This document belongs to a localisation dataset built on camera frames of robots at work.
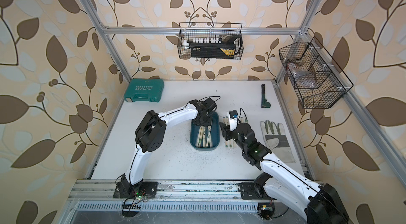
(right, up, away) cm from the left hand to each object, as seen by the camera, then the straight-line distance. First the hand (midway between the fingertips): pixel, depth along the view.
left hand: (208, 124), depth 94 cm
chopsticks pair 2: (+11, -5, -25) cm, 28 cm away
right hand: (+9, +4, -13) cm, 16 cm away
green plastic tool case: (-44, +21, +15) cm, 52 cm away
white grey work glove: (+39, -8, -3) cm, 40 cm away
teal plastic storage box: (-8, -3, -1) cm, 9 cm away
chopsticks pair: (+11, -11, -5) cm, 16 cm away
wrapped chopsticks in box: (-4, -9, -5) cm, 11 cm away
